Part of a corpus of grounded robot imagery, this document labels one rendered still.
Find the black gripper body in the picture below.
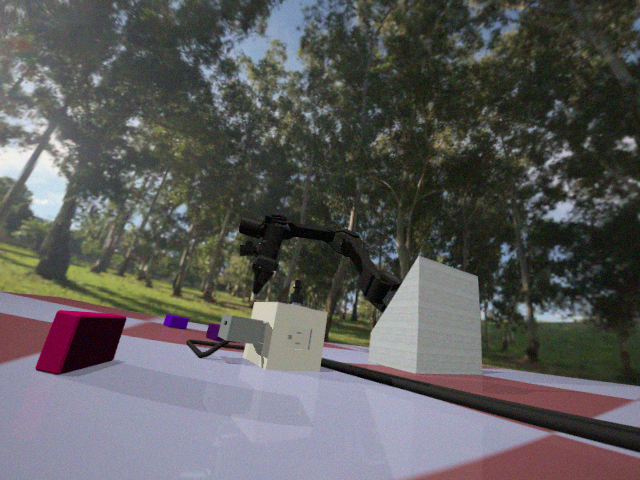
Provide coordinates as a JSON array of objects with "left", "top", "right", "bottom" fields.
[{"left": 252, "top": 239, "right": 280, "bottom": 271}]

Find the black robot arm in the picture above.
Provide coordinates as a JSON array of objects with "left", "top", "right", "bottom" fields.
[{"left": 239, "top": 214, "right": 403, "bottom": 312}]

